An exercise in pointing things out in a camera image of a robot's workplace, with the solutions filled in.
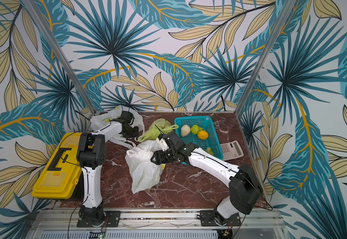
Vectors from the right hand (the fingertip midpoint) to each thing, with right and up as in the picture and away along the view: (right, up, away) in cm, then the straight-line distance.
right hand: (155, 159), depth 78 cm
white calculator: (+47, +2, +19) cm, 51 cm away
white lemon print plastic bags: (-40, +22, +29) cm, 54 cm away
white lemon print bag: (-5, -8, 0) cm, 10 cm away
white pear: (+17, +15, +23) cm, 32 cm away
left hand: (-17, +12, +26) cm, 33 cm away
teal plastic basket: (+32, +20, +25) cm, 45 cm away
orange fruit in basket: (+30, +12, +23) cm, 39 cm away
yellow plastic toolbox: (-43, -5, -8) cm, 45 cm away
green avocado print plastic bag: (+1, +17, +19) cm, 25 cm away
